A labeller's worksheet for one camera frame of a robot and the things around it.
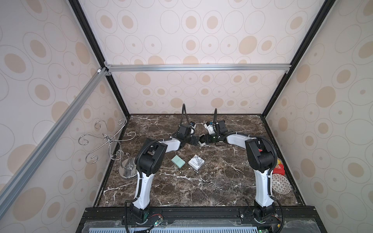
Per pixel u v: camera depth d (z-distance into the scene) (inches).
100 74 33.1
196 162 35.3
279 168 34.3
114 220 28.8
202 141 39.1
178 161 36.0
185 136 32.3
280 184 32.8
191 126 35.2
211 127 37.2
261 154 22.2
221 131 32.7
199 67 37.2
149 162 21.6
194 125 36.4
